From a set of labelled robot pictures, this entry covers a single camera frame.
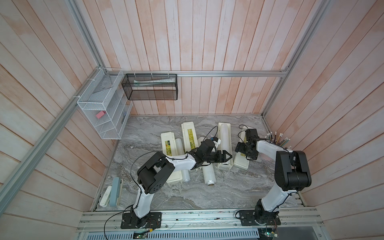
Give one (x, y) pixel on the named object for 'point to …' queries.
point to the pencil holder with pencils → (269, 137)
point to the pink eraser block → (100, 114)
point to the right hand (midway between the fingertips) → (243, 150)
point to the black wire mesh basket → (150, 86)
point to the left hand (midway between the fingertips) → (227, 159)
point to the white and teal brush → (112, 196)
